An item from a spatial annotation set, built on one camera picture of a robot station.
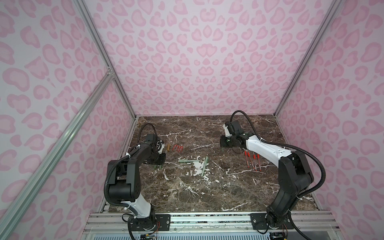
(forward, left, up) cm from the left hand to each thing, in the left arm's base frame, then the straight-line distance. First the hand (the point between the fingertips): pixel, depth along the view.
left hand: (162, 159), depth 93 cm
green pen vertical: (-4, -26, -3) cm, 27 cm away
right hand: (+7, -37, +8) cm, 38 cm away
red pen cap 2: (+10, -11, -2) cm, 15 cm away
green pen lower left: (0, -16, -3) cm, 16 cm away
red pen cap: (+9, -9, -2) cm, 13 cm away
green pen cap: (-4, +4, -3) cm, 6 cm away
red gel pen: (-4, -60, -2) cm, 60 cm away
